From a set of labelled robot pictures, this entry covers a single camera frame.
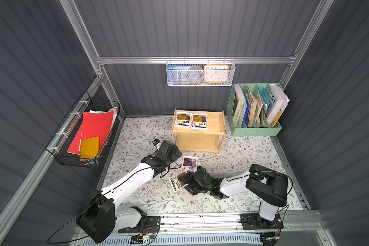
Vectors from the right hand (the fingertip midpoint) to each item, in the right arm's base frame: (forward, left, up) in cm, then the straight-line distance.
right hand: (180, 180), depth 83 cm
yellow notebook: (+5, +40, +25) cm, 47 cm away
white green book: (+42, -36, +18) cm, 58 cm away
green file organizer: (+42, -47, +13) cm, 65 cm away
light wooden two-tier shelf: (+22, -10, +16) cm, 29 cm away
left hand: (+12, +4, +9) cm, 16 cm away
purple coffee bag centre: (+12, -5, -4) cm, 13 cm away
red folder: (+17, +42, +27) cm, 53 cm away
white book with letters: (+43, -60, +20) cm, 77 cm away
